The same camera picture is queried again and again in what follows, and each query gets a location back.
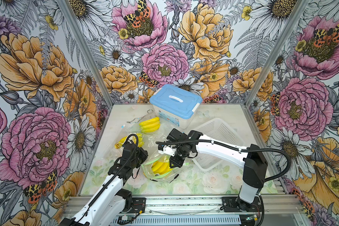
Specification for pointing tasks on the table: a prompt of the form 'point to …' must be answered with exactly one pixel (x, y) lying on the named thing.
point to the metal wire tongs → (136, 120)
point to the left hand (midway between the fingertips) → (148, 155)
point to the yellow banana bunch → (150, 125)
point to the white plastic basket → (216, 129)
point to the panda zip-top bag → (169, 176)
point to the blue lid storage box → (175, 104)
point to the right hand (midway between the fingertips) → (174, 167)
